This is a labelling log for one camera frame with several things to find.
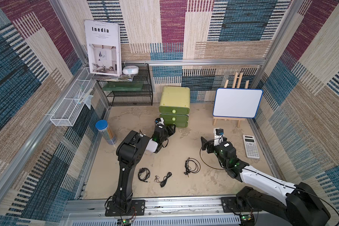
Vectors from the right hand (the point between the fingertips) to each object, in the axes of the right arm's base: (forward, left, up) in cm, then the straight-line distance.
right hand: (209, 135), depth 84 cm
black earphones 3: (-21, +27, -14) cm, 38 cm away
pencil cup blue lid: (+4, +63, +5) cm, 63 cm away
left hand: (+15, +20, -10) cm, 27 cm away
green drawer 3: (+18, +18, -13) cm, 28 cm away
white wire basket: (+19, +89, +4) cm, 91 cm away
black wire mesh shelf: (+43, +56, -9) cm, 71 cm away
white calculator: (-1, -30, -15) cm, 33 cm away
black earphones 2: (-15, +40, -14) cm, 45 cm away
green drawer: (+17, +20, +4) cm, 27 cm away
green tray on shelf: (+31, +53, +13) cm, 63 cm away
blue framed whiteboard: (+22, -21, +4) cm, 31 cm away
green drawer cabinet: (+18, +20, +7) cm, 28 cm away
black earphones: (-12, +10, -15) cm, 22 cm away
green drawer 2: (+16, +20, -3) cm, 26 cm away
